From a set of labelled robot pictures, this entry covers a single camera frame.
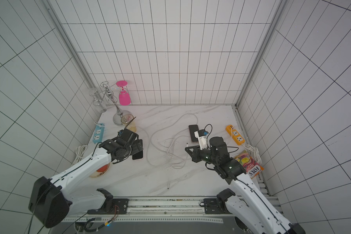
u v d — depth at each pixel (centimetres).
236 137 97
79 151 92
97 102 106
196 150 62
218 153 54
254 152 88
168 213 72
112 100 97
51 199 38
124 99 103
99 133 100
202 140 65
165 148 94
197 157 62
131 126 107
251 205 45
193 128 104
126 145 61
